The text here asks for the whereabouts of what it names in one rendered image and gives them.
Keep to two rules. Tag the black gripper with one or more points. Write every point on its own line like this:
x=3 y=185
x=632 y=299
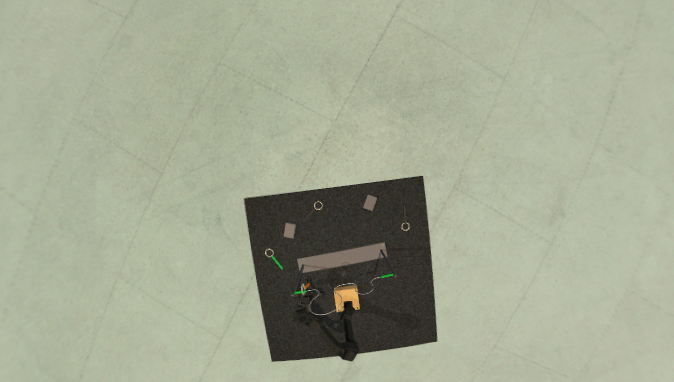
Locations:
x=311 y=294

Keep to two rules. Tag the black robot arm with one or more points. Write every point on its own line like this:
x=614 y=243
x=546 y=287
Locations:
x=350 y=347

